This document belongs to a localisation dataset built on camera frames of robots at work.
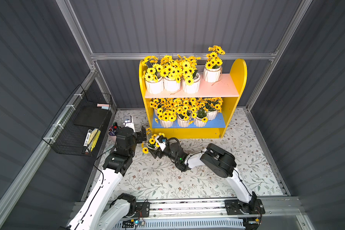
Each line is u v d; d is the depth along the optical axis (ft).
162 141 2.53
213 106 2.76
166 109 2.71
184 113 2.66
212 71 2.41
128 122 1.99
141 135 2.23
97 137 2.31
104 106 2.77
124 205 1.98
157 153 2.64
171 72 1.99
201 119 2.79
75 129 2.42
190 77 2.05
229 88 2.48
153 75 2.06
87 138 2.28
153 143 2.70
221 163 1.83
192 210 2.47
